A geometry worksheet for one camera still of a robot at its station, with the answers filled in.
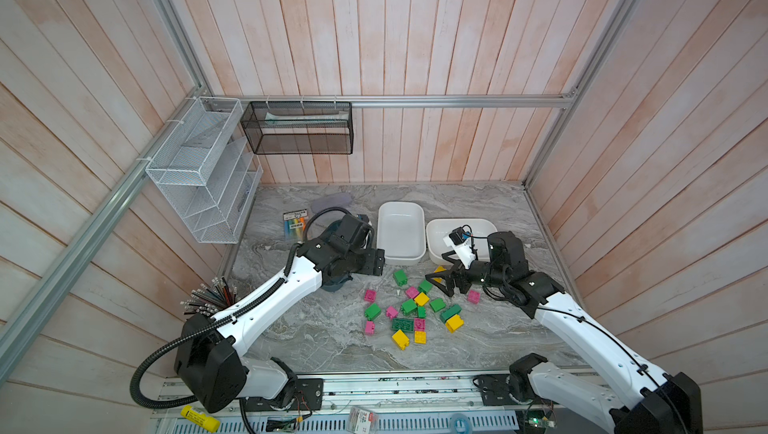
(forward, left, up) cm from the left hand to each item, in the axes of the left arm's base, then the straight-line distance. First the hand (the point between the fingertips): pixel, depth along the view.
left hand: (370, 266), depth 79 cm
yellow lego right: (-11, -24, -14) cm, 30 cm away
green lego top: (+4, -10, -15) cm, 18 cm away
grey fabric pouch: (+37, +13, -15) cm, 42 cm away
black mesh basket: (+50, +26, +10) cm, 57 cm away
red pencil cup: (-8, +42, -3) cm, 43 cm away
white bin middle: (+22, -10, -15) cm, 29 cm away
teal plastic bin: (+2, +11, -15) cm, 19 cm away
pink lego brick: (-2, 0, -15) cm, 15 cm away
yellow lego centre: (-3, -16, -15) cm, 22 cm away
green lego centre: (-4, -20, -15) cm, 26 cm away
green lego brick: (-6, 0, -16) cm, 17 cm away
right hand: (-1, -18, +2) cm, 18 cm away
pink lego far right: (-3, -31, -14) cm, 34 cm away
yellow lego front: (-15, -9, -13) cm, 22 cm away
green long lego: (-8, -22, -13) cm, 27 cm away
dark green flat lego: (-11, -10, -14) cm, 20 cm away
